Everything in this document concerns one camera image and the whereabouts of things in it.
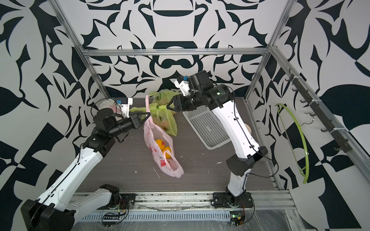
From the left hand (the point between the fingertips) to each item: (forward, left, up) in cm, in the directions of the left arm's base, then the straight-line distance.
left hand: (148, 111), depth 69 cm
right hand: (-1, -11, +5) cm, 12 cm away
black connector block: (-39, +21, -34) cm, 56 cm away
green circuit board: (-41, -41, -34) cm, 67 cm away
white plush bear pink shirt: (+29, +35, -25) cm, 52 cm away
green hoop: (-28, -65, -7) cm, 71 cm away
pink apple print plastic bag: (-8, -1, -6) cm, 10 cm away
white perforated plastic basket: (+11, -34, -32) cm, 49 cm away
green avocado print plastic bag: (+27, -3, -17) cm, 32 cm away
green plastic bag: (+12, -3, -19) cm, 23 cm away
